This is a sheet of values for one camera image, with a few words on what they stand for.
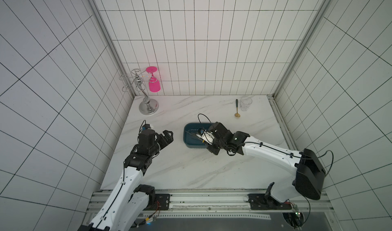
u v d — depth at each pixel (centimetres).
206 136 67
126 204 45
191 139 94
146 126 70
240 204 73
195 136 73
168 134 72
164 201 73
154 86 110
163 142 70
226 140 60
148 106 113
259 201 72
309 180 40
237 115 107
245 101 111
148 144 57
